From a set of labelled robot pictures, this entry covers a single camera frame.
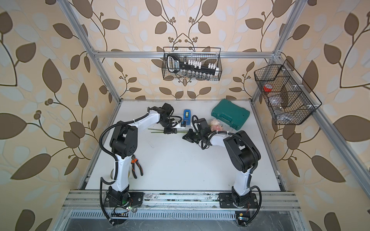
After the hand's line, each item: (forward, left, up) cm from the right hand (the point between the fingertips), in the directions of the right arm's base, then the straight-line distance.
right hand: (182, 137), depth 93 cm
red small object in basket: (+14, -50, +28) cm, 59 cm away
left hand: (+8, +6, +1) cm, 10 cm away
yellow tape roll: (-22, +40, 0) cm, 45 cm away
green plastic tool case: (+18, -39, -1) cm, 43 cm away
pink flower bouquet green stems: (+5, -22, +5) cm, 23 cm away
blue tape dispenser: (+18, -3, -1) cm, 19 cm away
